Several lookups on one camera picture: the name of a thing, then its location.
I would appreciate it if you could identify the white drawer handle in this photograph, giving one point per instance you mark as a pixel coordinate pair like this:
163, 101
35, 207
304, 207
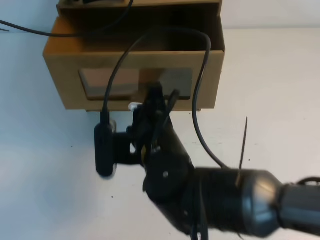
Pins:
134, 105

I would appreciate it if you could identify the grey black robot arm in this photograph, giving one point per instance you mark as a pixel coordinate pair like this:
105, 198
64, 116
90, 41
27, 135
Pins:
196, 199

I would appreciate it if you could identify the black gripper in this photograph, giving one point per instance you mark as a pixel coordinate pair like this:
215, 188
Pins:
152, 143

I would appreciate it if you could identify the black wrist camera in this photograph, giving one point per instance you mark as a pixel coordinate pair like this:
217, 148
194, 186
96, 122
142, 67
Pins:
104, 149

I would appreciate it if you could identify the black cable tie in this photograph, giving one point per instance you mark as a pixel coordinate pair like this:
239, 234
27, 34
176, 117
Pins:
242, 152

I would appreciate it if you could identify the lower cardboard shoebox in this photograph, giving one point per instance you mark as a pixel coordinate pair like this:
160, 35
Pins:
127, 110

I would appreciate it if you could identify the cardboard shoebox drawer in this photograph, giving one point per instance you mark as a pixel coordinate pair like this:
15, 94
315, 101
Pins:
81, 67

